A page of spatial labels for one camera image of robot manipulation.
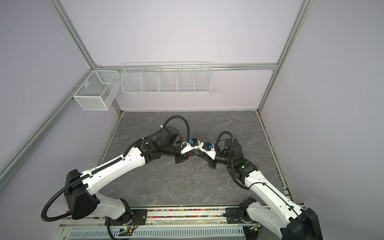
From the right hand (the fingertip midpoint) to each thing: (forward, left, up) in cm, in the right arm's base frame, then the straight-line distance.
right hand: (199, 152), depth 74 cm
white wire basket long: (+50, +22, +10) cm, 56 cm away
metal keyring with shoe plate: (-3, +2, -1) cm, 3 cm away
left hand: (-1, +3, 0) cm, 3 cm away
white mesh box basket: (+44, +67, +5) cm, 80 cm away
